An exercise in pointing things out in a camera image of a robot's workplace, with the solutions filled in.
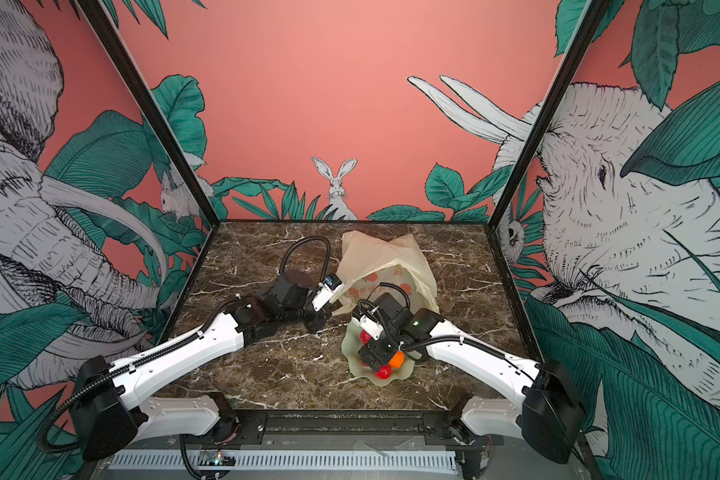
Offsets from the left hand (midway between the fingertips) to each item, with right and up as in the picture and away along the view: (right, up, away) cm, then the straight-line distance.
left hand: (334, 302), depth 78 cm
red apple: (+8, -11, +7) cm, 16 cm away
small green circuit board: (-27, -36, -8) cm, 46 cm away
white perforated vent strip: (-10, -37, -7) cm, 39 cm away
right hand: (+10, -11, +1) cm, 15 cm away
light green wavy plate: (+4, -15, +8) cm, 17 cm away
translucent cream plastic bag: (+10, +9, +6) cm, 14 cm away
